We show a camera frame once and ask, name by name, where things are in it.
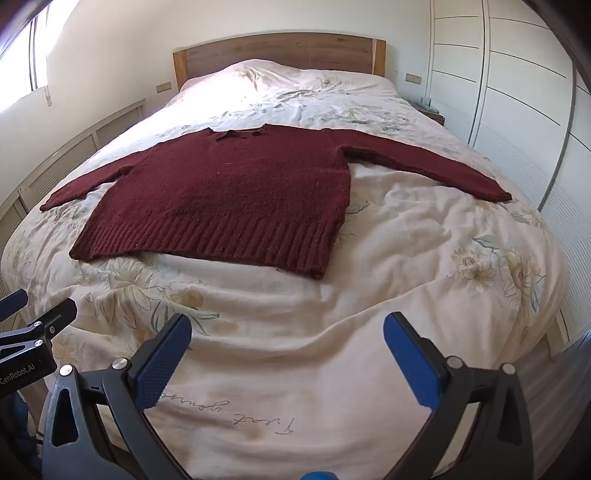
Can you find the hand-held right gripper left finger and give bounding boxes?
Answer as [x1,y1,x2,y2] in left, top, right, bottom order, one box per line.
[39,314,192,480]

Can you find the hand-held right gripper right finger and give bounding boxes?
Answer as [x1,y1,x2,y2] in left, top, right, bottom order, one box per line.
[383,312,550,480]

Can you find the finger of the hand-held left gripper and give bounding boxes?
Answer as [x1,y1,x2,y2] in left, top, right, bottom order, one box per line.
[0,298,78,358]
[0,288,29,321]

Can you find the dark red knit sweater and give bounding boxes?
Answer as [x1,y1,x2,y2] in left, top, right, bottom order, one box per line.
[39,124,513,280]

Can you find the white floral duvet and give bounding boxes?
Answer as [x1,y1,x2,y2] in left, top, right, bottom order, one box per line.
[0,59,571,480]

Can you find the white slatted radiator cover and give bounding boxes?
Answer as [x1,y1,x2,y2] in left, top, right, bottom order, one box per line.
[0,99,146,241]

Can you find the window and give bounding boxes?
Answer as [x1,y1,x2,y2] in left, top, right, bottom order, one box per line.
[0,18,51,114]

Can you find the dark wooden nightstand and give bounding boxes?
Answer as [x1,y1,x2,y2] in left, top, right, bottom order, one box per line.
[413,99,448,127]

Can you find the white sliding wardrobe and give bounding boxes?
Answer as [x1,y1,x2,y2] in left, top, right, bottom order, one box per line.
[427,0,591,352]

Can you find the wooden bed headboard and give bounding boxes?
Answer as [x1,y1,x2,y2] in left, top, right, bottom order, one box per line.
[172,32,387,93]

